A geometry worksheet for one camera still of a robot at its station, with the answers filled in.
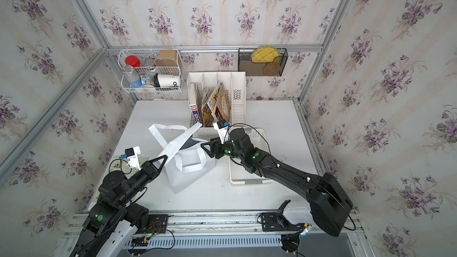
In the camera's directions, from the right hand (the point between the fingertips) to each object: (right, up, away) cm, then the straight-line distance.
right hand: (208, 143), depth 74 cm
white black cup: (-25, +31, +20) cm, 44 cm away
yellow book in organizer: (-3, +14, +18) cm, 23 cm away
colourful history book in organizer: (+5, +14, +24) cm, 28 cm away
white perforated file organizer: (+13, +31, +27) cm, 43 cm away
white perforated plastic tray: (+14, -18, +13) cm, 26 cm away
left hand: (-14, -5, -8) cm, 17 cm away
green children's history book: (-28, -5, -15) cm, 32 cm away
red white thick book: (-9, +18, +11) cm, 23 cm away
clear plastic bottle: (-42, +30, +16) cm, 55 cm away
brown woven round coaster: (+33, +38, +23) cm, 55 cm away
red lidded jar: (-42, +41, +18) cm, 62 cm away
